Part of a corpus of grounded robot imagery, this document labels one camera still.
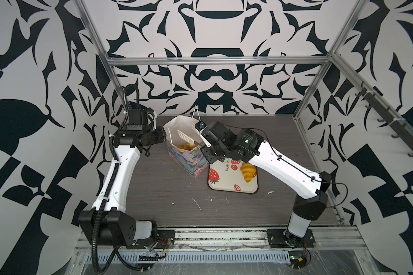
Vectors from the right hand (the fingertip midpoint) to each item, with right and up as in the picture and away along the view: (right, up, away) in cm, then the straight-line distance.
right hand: (204, 146), depth 70 cm
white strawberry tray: (+12, -18, +23) cm, 31 cm away
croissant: (-7, 0, +2) cm, 7 cm away
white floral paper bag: (-9, -4, +5) cm, 11 cm away
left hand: (-19, +6, +8) cm, 22 cm away
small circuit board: (+38, -46, +1) cm, 60 cm away
